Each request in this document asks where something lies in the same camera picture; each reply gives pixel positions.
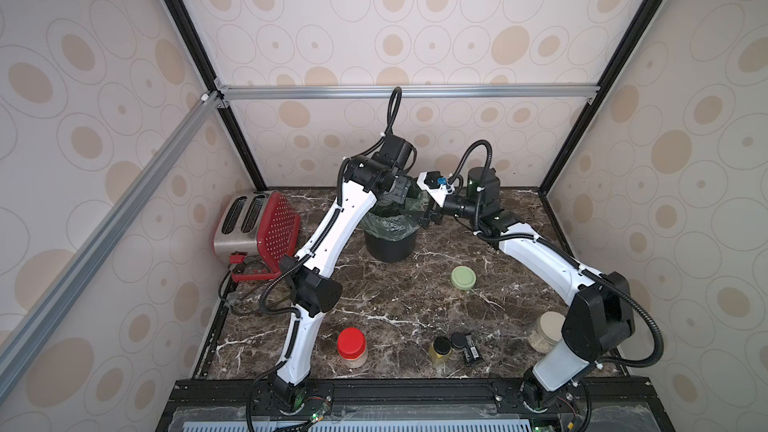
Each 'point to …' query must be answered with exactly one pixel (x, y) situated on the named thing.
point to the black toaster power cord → (220, 285)
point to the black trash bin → (390, 251)
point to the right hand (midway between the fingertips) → (423, 190)
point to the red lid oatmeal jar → (352, 347)
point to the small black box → (474, 352)
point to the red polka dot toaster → (257, 228)
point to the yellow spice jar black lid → (440, 351)
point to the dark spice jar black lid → (458, 340)
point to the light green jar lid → (463, 278)
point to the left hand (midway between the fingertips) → (398, 182)
